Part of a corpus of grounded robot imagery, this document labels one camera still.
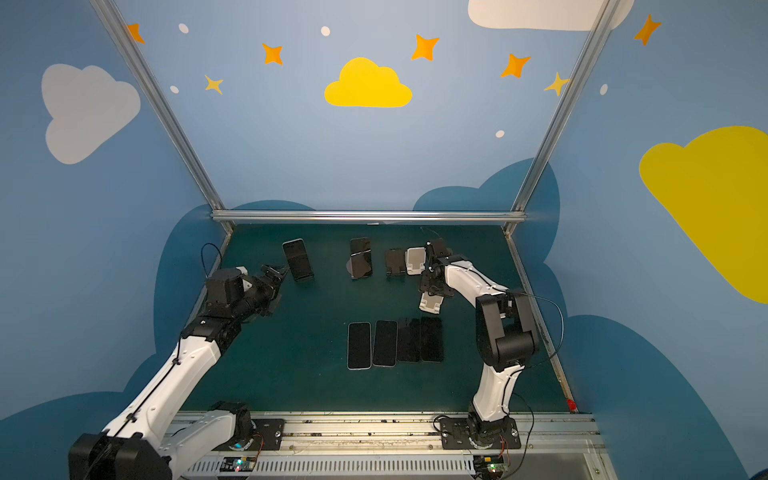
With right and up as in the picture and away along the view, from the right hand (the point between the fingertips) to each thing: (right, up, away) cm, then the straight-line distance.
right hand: (435, 284), depth 97 cm
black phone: (-47, +8, +7) cm, 48 cm away
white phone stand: (-6, +9, +7) cm, 12 cm away
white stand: (-2, -6, -2) cm, 7 cm away
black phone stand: (-13, +5, +7) cm, 16 cm away
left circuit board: (-52, -41, -26) cm, 72 cm away
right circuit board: (+9, -42, -26) cm, 50 cm away
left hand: (-42, +4, -18) cm, 46 cm away
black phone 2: (-25, +9, +7) cm, 28 cm away
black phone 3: (-2, -18, -9) cm, 21 cm away
